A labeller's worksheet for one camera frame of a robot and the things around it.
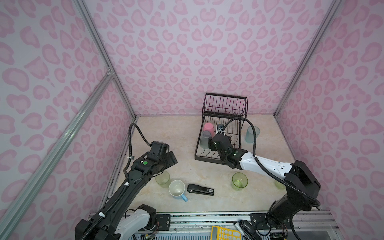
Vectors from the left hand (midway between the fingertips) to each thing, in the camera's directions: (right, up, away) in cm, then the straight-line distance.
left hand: (171, 158), depth 79 cm
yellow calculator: (+24, -33, -10) cm, 42 cm away
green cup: (+38, -14, +5) cm, 40 cm away
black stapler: (+14, -17, +1) cm, 22 cm away
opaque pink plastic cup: (+21, +17, +18) cm, 33 cm away
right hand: (+24, +11, +7) cm, 28 cm away
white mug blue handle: (+3, -18, +4) cm, 19 cm away
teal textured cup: (+48, +10, +19) cm, 53 cm away
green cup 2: (-5, -13, +5) cm, 15 cm away
